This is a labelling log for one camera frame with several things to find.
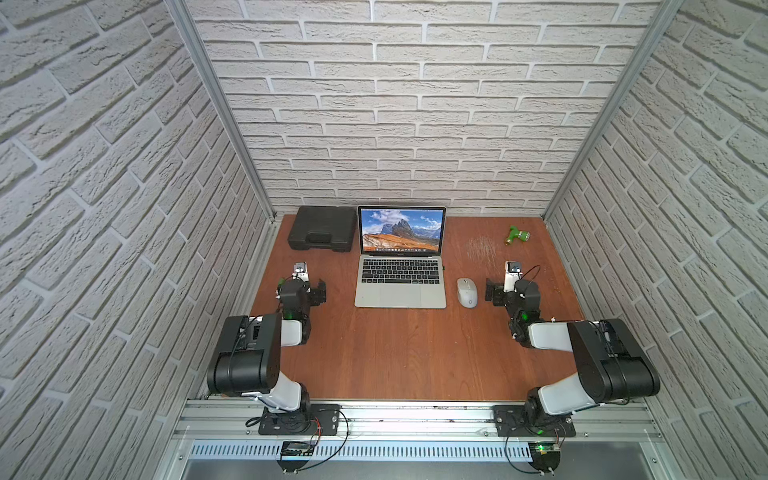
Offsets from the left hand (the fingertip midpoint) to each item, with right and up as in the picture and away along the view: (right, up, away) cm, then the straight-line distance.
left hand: (306, 275), depth 94 cm
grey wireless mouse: (+53, -6, +1) cm, 53 cm away
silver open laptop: (+32, +5, +12) cm, 34 cm away
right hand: (+66, -1, 0) cm, 66 cm away
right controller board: (+65, -42, -23) cm, 81 cm away
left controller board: (+4, -42, -23) cm, 48 cm away
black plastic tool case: (+1, +16, +18) cm, 25 cm away
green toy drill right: (+75, +14, +17) cm, 78 cm away
